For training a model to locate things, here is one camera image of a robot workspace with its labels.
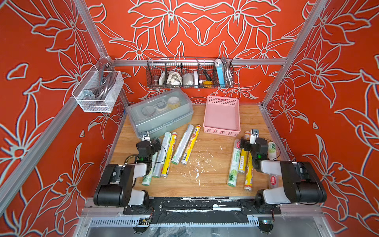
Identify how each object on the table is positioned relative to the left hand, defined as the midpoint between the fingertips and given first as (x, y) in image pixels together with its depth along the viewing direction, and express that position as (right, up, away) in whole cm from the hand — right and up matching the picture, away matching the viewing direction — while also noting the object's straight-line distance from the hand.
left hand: (150, 138), depth 92 cm
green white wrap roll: (+50, -17, -12) cm, 54 cm away
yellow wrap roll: (+58, -9, -4) cm, 59 cm away
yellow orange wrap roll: (+59, -17, -11) cm, 62 cm away
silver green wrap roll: (+7, -13, -8) cm, 17 cm away
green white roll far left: (+2, -20, -14) cm, 25 cm away
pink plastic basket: (+50, +14, +16) cm, 54 cm away
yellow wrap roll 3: (+13, -10, -5) cm, 16 cm away
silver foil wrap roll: (+20, -6, -2) cm, 21 cm away
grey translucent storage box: (+7, +16, -4) cm, 18 cm away
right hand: (+63, +2, 0) cm, 63 cm away
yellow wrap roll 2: (+27, -2, +3) cm, 27 cm away
